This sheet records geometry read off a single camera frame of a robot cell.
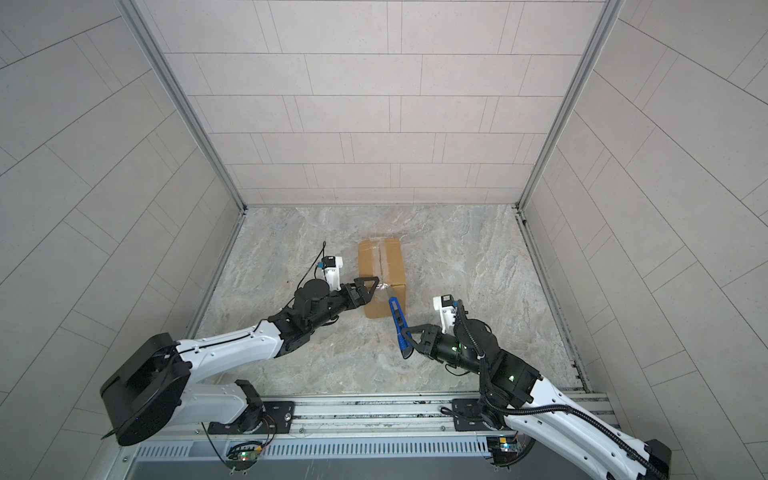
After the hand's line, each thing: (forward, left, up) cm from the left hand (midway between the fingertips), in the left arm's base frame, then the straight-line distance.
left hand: (379, 282), depth 78 cm
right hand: (-16, -6, +2) cm, 17 cm away
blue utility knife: (-17, -7, +2) cm, 19 cm away
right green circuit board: (-34, -30, -15) cm, 48 cm away
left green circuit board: (-36, +29, -12) cm, 48 cm away
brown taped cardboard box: (+7, -1, 0) cm, 7 cm away
